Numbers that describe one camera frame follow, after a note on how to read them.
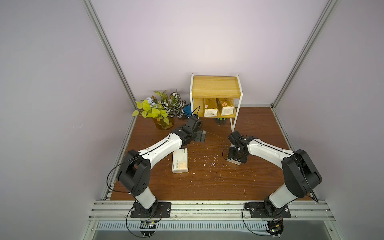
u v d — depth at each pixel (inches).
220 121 43.2
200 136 31.1
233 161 32.4
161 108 33.7
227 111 35.5
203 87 33.6
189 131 26.3
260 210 28.6
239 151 25.8
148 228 28.2
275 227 27.5
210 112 35.1
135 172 17.5
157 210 28.5
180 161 33.6
